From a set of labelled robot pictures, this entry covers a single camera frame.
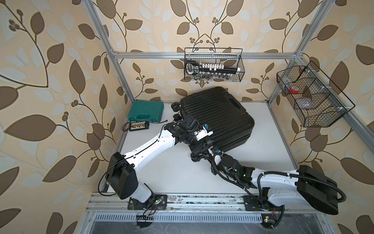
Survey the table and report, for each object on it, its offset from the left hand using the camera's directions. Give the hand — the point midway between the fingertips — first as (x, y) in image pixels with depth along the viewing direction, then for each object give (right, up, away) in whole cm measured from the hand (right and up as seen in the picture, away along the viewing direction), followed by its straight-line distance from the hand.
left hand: (201, 143), depth 77 cm
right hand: (+3, -10, +6) cm, 12 cm away
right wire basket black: (+59, +23, -2) cm, 64 cm away
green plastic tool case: (-40, +18, +33) cm, 55 cm away
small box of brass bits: (-44, +8, +28) cm, 52 cm away
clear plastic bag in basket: (+52, +21, -5) cm, 56 cm away
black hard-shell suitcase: (+13, +13, +6) cm, 19 cm away
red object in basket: (+52, +28, +5) cm, 60 cm away
